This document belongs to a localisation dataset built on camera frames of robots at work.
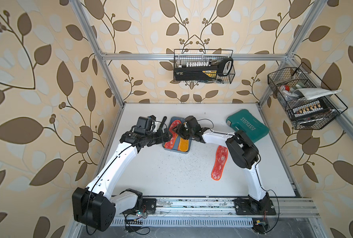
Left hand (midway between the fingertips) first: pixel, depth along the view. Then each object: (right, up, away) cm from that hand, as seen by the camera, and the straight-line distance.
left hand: (166, 136), depth 78 cm
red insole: (+1, -7, +18) cm, 19 cm away
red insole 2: (+32, -15, +11) cm, 37 cm away
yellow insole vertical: (+9, -8, +18) cm, 21 cm away
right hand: (+3, +1, +20) cm, 20 cm away
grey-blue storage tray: (+4, -9, +19) cm, 21 cm away
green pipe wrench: (-5, +9, +34) cm, 35 cm away
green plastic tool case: (+53, +8, +25) cm, 59 cm away
